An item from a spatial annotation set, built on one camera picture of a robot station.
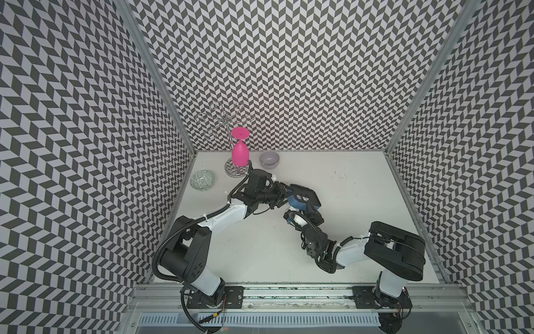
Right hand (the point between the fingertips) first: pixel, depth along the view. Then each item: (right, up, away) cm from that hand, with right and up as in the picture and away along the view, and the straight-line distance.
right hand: (307, 205), depth 84 cm
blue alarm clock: (-1, +3, 0) cm, 4 cm away
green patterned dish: (-51, +9, +20) cm, 55 cm away
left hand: (-5, +5, -2) cm, 7 cm away
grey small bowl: (-17, +20, +24) cm, 36 cm away
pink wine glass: (-28, +23, +5) cm, 37 cm away
